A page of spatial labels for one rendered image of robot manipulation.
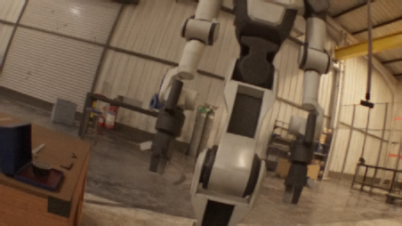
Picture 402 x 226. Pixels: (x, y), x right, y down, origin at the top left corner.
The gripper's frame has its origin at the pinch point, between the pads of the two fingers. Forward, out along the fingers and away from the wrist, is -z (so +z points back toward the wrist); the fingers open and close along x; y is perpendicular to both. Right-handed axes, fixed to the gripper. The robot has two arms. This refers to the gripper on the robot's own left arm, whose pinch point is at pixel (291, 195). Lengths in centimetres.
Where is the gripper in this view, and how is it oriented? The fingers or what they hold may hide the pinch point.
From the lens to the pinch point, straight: 85.5
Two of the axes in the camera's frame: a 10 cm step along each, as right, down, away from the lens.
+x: -0.2, -3.1, -9.5
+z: 2.5, -9.2, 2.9
